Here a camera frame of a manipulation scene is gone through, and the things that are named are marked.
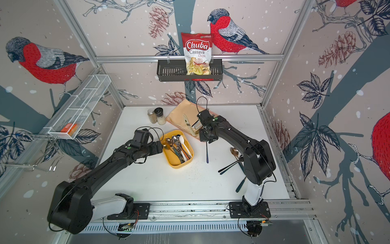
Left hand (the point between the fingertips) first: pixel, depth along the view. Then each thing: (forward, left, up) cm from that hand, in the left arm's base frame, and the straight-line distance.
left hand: (159, 144), depth 87 cm
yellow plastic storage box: (-5, -7, -9) cm, 12 cm away
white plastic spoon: (+7, -12, -9) cm, 16 cm away
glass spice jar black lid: (+24, +4, -5) cm, 25 cm away
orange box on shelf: (-6, +32, +24) cm, 41 cm away
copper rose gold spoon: (+7, -4, -8) cm, 12 cm away
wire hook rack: (-17, +41, +26) cm, 51 cm away
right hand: (+5, -26, +1) cm, 27 cm away
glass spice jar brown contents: (+24, +10, -2) cm, 26 cm away
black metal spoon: (-5, -49, -9) cm, 50 cm away
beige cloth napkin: (+38, -16, -10) cm, 43 cm away
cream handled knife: (+21, -16, -10) cm, 28 cm away
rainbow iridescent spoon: (-5, -28, -2) cm, 28 cm away
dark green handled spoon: (-19, -46, -10) cm, 51 cm away
